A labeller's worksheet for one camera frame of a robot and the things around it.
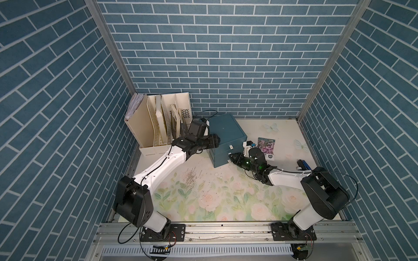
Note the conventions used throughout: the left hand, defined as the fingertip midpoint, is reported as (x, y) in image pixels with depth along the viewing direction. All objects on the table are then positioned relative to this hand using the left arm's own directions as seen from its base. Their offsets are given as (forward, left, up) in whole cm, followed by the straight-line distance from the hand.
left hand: (220, 141), depth 82 cm
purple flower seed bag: (+11, -32, -20) cm, 39 cm away
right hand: (-2, -6, -10) cm, 12 cm away
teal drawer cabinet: (+1, -5, +3) cm, 6 cm away
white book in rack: (+15, +33, +5) cm, 37 cm away
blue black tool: (-3, -49, -17) cm, 52 cm away
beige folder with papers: (+10, +42, +4) cm, 44 cm away
